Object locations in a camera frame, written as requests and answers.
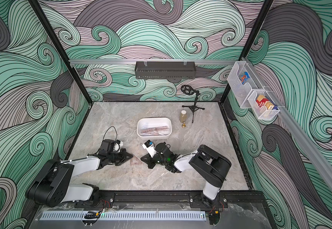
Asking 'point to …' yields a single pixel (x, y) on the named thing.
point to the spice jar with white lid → (183, 116)
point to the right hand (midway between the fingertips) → (142, 158)
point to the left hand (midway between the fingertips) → (133, 154)
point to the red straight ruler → (155, 130)
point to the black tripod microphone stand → (189, 90)
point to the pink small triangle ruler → (135, 161)
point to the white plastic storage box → (147, 122)
